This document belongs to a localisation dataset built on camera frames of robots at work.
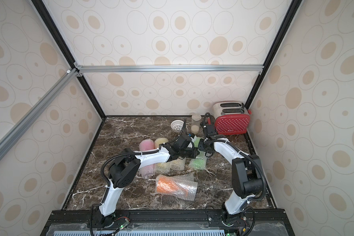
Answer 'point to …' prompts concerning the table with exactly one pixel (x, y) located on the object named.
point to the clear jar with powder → (195, 126)
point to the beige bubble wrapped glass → (178, 164)
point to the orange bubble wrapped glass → (180, 186)
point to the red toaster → (232, 117)
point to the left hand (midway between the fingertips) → (205, 154)
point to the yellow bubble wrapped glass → (163, 168)
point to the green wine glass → (199, 162)
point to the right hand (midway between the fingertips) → (208, 146)
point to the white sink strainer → (177, 125)
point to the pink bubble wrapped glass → (146, 145)
